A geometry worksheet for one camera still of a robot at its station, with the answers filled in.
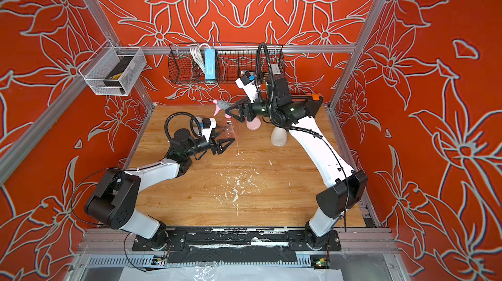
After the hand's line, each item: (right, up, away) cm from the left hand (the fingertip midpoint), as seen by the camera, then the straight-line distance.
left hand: (230, 133), depth 79 cm
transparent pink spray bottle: (-1, +1, +2) cm, 3 cm away
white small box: (+21, +30, +14) cm, 39 cm away
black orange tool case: (+41, +15, +19) cm, 48 cm away
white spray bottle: (+23, -3, +17) cm, 29 cm away
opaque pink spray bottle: (+11, +3, +26) cm, 29 cm away
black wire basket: (-24, +36, +18) cm, 47 cm away
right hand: (0, +10, -13) cm, 16 cm away
